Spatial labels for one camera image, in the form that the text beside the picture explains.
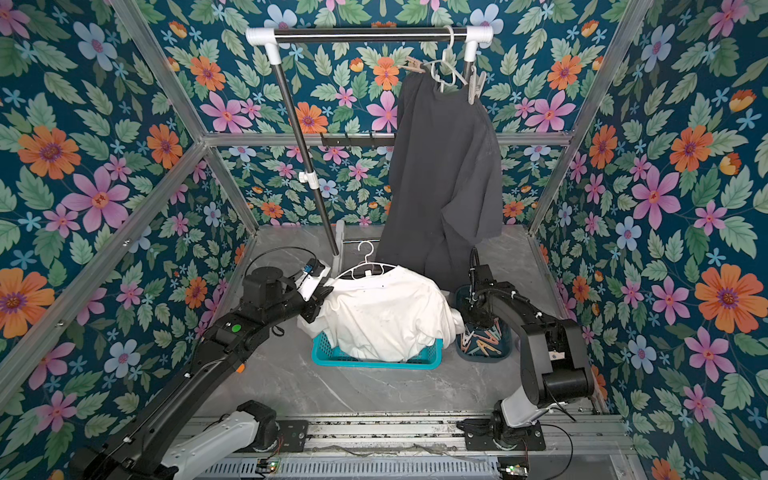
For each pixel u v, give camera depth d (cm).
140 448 39
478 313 78
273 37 54
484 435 73
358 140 92
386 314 76
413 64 66
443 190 74
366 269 74
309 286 63
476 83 54
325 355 83
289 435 74
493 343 88
